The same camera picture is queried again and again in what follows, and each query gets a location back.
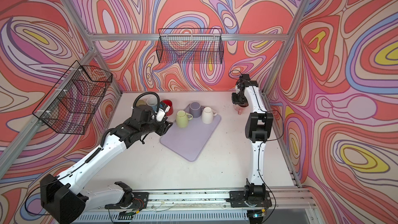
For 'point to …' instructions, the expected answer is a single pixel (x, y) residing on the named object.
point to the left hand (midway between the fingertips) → (170, 120)
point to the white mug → (207, 115)
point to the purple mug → (196, 109)
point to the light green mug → (182, 117)
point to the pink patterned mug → (239, 109)
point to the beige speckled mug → (140, 102)
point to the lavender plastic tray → (192, 141)
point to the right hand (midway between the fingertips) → (238, 104)
